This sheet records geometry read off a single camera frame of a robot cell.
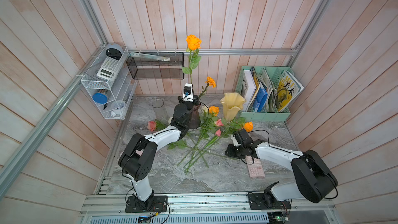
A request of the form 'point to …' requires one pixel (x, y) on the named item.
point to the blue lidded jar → (100, 98)
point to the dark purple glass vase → (195, 121)
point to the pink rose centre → (218, 123)
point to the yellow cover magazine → (288, 87)
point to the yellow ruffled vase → (232, 103)
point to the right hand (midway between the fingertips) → (226, 151)
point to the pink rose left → (155, 125)
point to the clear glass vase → (159, 110)
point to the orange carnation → (210, 82)
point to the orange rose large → (214, 111)
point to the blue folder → (259, 103)
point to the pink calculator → (256, 169)
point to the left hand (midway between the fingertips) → (192, 86)
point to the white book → (248, 87)
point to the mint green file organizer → (268, 78)
